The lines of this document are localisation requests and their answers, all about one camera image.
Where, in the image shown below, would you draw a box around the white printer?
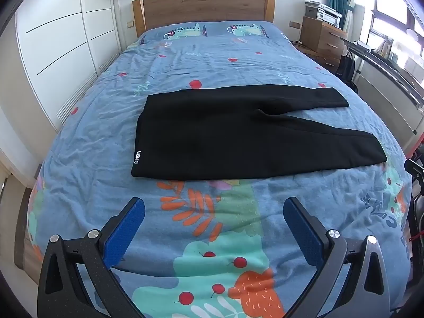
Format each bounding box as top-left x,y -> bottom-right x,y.
305,2 -> 342,27

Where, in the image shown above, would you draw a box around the white wardrobe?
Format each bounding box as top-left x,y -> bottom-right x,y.
15,0 -> 121,130

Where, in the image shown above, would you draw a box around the black pants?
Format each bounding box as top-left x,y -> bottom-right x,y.
131,85 -> 388,181

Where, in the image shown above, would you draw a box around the dark desk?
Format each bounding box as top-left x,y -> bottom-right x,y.
341,36 -> 424,107

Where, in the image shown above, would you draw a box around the black bag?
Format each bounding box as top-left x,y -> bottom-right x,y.
336,55 -> 356,85

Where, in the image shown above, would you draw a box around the white radiator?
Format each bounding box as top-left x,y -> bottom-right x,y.
356,73 -> 421,133

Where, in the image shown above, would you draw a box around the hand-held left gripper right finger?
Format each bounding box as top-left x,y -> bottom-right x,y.
282,197 -> 391,318

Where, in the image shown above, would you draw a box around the wooden bed headboard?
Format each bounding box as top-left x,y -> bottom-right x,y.
132,0 -> 275,38

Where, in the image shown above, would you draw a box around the wooden dresser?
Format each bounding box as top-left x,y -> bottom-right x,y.
300,16 -> 348,70

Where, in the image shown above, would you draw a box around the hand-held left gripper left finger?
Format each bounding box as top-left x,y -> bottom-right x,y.
37,197 -> 146,318

